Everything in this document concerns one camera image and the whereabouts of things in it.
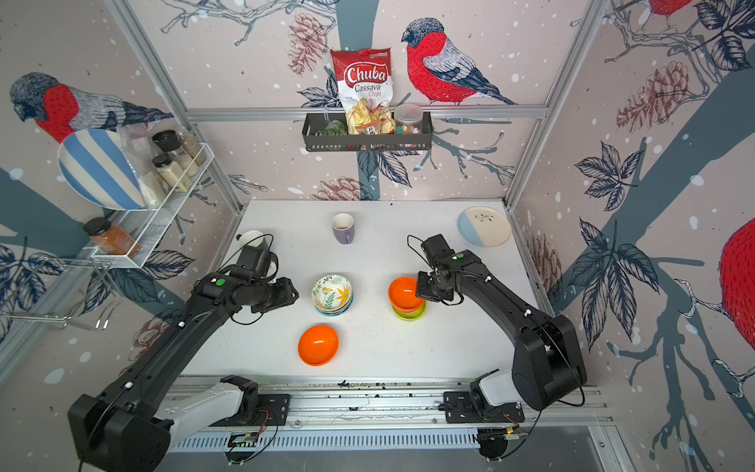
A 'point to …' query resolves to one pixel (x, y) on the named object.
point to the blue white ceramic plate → (485, 225)
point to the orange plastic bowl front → (318, 344)
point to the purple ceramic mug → (342, 225)
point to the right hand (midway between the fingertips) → (421, 290)
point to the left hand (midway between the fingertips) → (297, 289)
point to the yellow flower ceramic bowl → (331, 292)
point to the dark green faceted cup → (249, 236)
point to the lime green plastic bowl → (410, 316)
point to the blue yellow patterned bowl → (337, 313)
